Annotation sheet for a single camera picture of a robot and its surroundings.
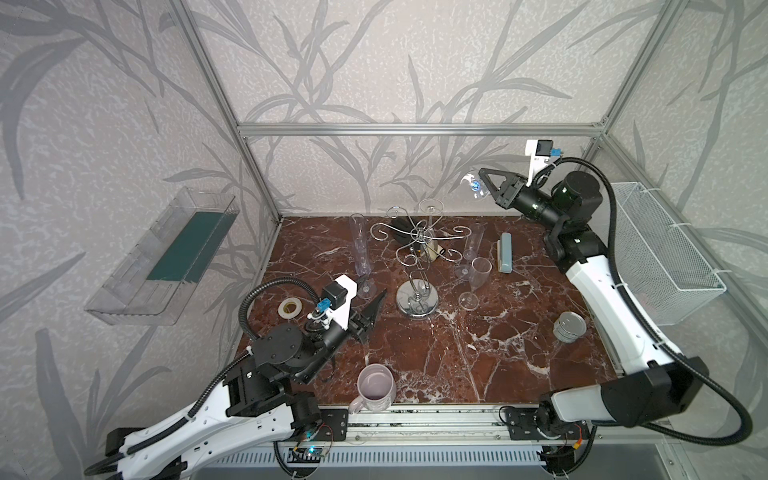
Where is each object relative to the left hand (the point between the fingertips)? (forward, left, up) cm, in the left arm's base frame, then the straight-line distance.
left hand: (381, 277), depth 56 cm
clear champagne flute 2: (+17, -26, -23) cm, 39 cm away
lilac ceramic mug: (-10, +3, -40) cm, 41 cm away
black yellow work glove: (+16, -8, -8) cm, 20 cm away
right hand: (+23, -21, +9) cm, 32 cm away
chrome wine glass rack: (+15, -9, -37) cm, 41 cm away
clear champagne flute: (+20, +8, -40) cm, 45 cm away
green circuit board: (-26, +19, -40) cm, 51 cm away
